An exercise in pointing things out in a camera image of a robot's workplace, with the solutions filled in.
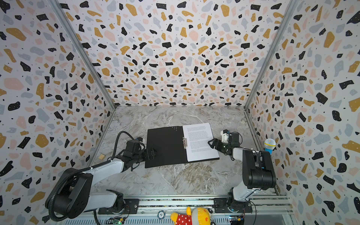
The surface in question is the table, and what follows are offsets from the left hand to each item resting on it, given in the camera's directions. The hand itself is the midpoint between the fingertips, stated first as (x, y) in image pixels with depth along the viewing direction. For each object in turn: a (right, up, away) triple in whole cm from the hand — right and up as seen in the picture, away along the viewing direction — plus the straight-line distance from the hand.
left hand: (152, 151), depth 90 cm
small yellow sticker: (-33, -4, +1) cm, 33 cm away
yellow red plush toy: (+28, -25, -24) cm, 44 cm away
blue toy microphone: (+63, +8, -21) cm, 67 cm away
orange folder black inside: (+10, +3, +8) cm, 14 cm away
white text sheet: (+28, +7, +14) cm, 32 cm away
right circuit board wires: (+48, -30, -18) cm, 59 cm away
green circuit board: (-13, -30, -19) cm, 38 cm away
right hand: (+39, +6, +5) cm, 39 cm away
